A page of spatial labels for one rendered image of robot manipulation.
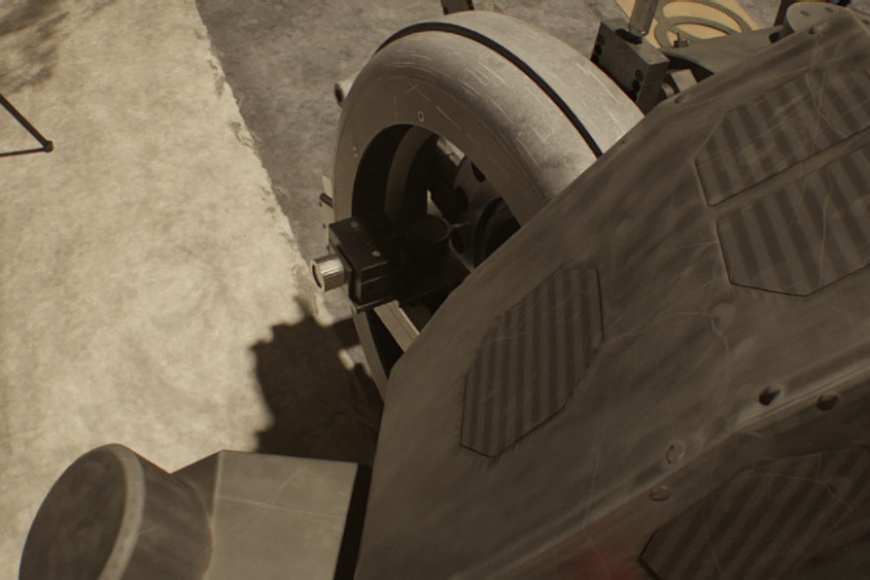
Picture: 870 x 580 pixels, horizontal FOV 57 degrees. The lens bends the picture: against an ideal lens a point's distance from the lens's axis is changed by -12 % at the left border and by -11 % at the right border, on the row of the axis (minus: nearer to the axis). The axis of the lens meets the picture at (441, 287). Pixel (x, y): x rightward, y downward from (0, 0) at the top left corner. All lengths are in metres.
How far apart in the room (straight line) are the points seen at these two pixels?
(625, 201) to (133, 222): 1.86
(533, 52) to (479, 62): 0.05
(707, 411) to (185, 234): 1.90
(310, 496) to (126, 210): 1.78
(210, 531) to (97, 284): 1.61
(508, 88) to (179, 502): 0.53
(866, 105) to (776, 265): 0.08
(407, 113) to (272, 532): 0.63
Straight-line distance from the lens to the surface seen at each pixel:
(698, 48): 1.20
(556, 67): 0.84
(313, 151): 2.31
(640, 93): 0.85
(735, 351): 0.26
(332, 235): 1.12
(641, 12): 0.83
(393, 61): 1.00
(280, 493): 0.46
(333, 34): 2.82
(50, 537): 0.48
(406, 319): 1.11
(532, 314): 0.37
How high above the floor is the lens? 1.41
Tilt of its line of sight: 46 degrees down
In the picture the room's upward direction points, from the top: 7 degrees clockwise
